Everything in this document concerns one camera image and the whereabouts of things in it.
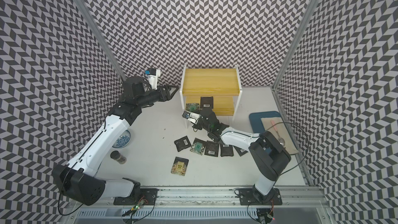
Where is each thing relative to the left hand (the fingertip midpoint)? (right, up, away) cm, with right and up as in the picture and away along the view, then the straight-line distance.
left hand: (175, 89), depth 71 cm
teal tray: (+47, -20, +26) cm, 57 cm away
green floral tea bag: (+8, -9, +15) cm, 19 cm away
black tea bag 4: (+26, -34, +15) cm, 45 cm away
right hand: (+8, -12, +15) cm, 21 cm away
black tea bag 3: (+18, -33, +17) cm, 42 cm away
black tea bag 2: (0, -31, +20) cm, 37 cm away
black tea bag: (+15, -6, +20) cm, 26 cm away
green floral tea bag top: (+10, -32, +17) cm, 38 cm away
